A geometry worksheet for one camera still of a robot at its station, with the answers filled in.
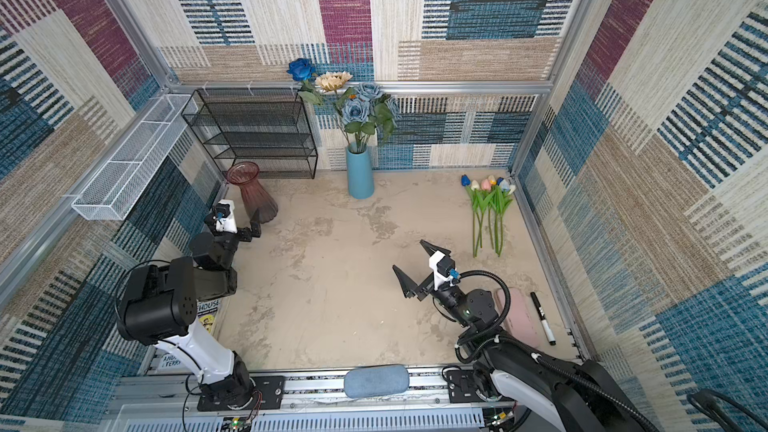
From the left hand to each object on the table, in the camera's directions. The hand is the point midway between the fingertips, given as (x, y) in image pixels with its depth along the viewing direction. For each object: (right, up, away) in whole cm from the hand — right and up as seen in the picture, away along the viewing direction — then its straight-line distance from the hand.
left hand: (240, 202), depth 89 cm
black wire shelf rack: (-1, +27, +19) cm, 33 cm away
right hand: (+48, -13, -15) cm, 52 cm away
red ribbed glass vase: (+1, -2, +12) cm, 12 cm away
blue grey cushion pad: (+41, -43, -16) cm, 61 cm away
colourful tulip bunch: (+80, +2, +20) cm, 82 cm away
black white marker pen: (+87, -34, -7) cm, 93 cm away
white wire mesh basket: (-21, +2, -19) cm, 28 cm away
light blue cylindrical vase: (+34, +10, +13) cm, 38 cm away
